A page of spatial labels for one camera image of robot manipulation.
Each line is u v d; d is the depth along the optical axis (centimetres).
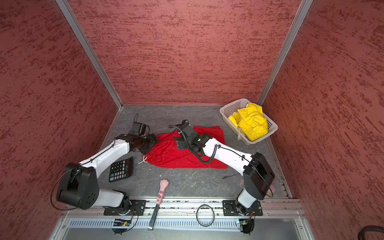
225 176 85
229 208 74
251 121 97
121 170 85
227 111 110
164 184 80
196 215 71
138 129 70
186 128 61
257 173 43
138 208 74
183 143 75
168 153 92
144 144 75
